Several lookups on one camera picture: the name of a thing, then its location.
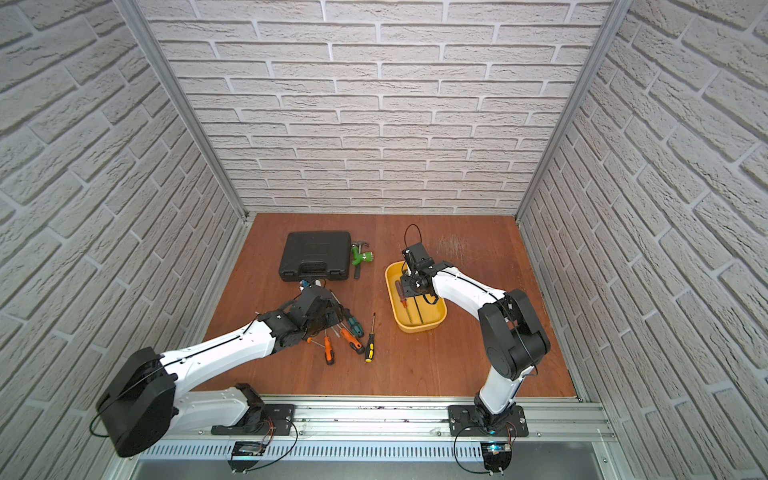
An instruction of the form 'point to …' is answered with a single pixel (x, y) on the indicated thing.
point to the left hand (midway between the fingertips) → (344, 306)
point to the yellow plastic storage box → (412, 314)
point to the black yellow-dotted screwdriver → (415, 301)
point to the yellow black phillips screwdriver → (369, 357)
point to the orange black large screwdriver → (351, 340)
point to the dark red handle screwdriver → (401, 296)
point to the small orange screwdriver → (329, 353)
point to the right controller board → (497, 456)
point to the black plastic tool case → (312, 256)
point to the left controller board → (245, 455)
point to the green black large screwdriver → (354, 324)
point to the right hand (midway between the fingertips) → (415, 285)
